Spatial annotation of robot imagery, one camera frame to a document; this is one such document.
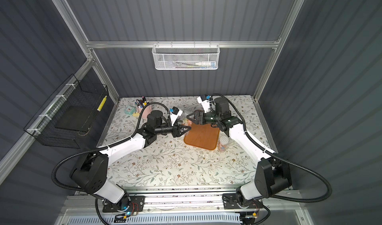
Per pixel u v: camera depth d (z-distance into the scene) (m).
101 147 0.49
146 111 1.08
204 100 0.71
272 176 0.42
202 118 0.68
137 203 0.72
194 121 0.73
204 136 0.99
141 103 1.00
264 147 0.46
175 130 0.72
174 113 0.72
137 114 1.11
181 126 0.73
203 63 0.89
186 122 0.78
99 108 0.81
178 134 0.73
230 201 0.73
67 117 0.73
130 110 1.11
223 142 0.83
